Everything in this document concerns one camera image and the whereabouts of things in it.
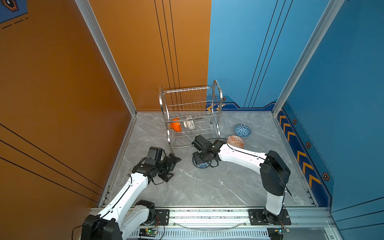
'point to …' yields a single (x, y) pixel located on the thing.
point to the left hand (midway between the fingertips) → (179, 163)
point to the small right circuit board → (280, 231)
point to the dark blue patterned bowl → (242, 130)
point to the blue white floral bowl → (203, 165)
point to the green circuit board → (147, 232)
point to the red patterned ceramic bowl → (235, 140)
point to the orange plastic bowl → (175, 124)
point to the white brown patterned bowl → (189, 124)
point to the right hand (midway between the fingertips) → (196, 159)
